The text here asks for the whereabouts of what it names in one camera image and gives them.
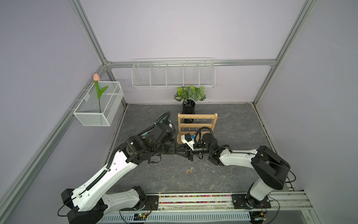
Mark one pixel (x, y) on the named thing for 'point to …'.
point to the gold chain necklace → (189, 170)
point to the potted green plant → (188, 95)
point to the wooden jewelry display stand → (194, 116)
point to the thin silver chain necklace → (209, 168)
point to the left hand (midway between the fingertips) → (175, 146)
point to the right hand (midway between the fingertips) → (173, 150)
